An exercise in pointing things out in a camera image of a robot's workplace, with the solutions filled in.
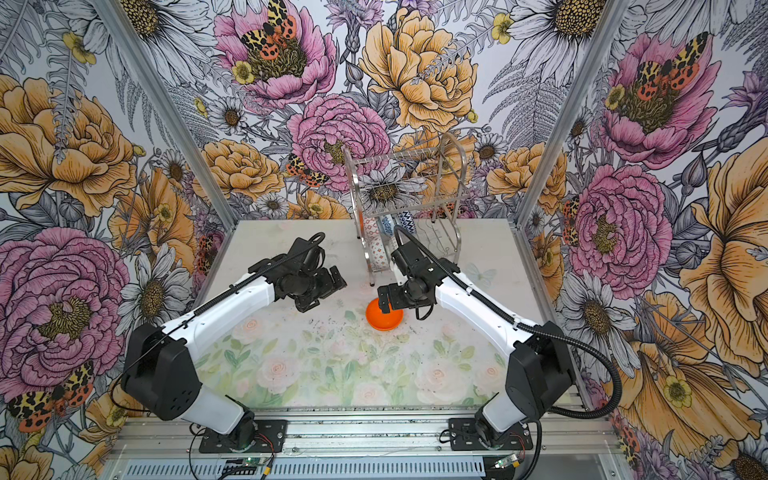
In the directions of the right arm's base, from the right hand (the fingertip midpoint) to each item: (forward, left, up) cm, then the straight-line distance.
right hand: (398, 310), depth 81 cm
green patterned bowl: (+21, +6, -1) cm, 22 cm away
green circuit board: (-32, -25, -15) cm, 43 cm away
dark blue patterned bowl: (+31, +8, -2) cm, 32 cm away
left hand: (+5, +18, -1) cm, 18 cm away
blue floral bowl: (+34, +2, -1) cm, 34 cm away
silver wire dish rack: (+51, -9, -1) cm, 52 cm away
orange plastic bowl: (+2, +4, -9) cm, 10 cm away
